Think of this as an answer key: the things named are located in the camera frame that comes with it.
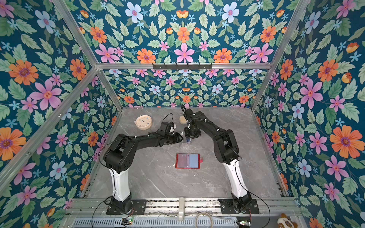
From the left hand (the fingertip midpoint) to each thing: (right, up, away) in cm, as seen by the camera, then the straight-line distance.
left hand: (184, 135), depth 96 cm
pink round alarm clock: (-32, +9, +11) cm, 35 cm away
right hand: (+4, 0, +1) cm, 4 cm away
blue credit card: (+3, -2, -1) cm, 4 cm away
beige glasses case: (-2, +11, +11) cm, 15 cm away
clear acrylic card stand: (+4, -3, -3) cm, 6 cm away
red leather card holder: (+2, -16, -6) cm, 17 cm away
